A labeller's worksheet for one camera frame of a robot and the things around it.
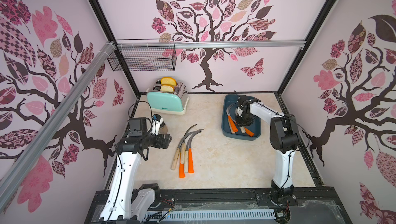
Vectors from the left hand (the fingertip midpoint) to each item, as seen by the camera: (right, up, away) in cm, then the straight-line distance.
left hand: (161, 140), depth 76 cm
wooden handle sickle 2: (+9, -7, +14) cm, 18 cm away
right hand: (+46, +6, +24) cm, 52 cm away
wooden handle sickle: (+5, -13, +11) cm, 18 cm away
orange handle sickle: (+10, -18, +6) cm, 21 cm away
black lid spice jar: (-4, +3, +17) cm, 18 cm away
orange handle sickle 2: (+14, -17, +7) cm, 23 cm away
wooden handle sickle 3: (+46, +2, +19) cm, 50 cm away
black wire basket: (-27, +56, +46) cm, 77 cm away
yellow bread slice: (-2, +34, +25) cm, 42 cm away
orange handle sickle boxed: (+51, 0, +19) cm, 55 cm away
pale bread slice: (-2, +29, +22) cm, 36 cm away
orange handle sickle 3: (+41, +3, +19) cm, 46 cm away
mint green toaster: (+3, +19, +22) cm, 30 cm away
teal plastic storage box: (+39, +3, +22) cm, 45 cm away
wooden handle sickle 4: (+39, +13, +31) cm, 51 cm away
